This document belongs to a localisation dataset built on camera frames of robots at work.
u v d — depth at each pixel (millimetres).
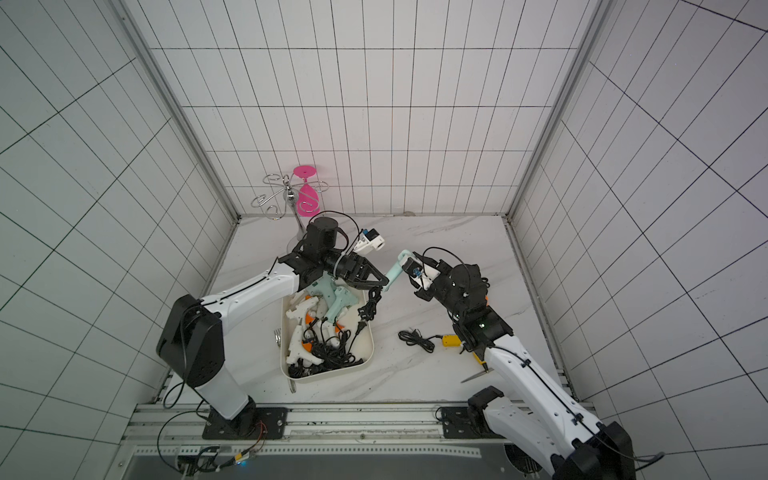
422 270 590
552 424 415
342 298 876
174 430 714
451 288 557
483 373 813
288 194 871
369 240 697
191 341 447
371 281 685
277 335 867
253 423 691
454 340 852
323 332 811
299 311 871
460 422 726
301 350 794
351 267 644
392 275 666
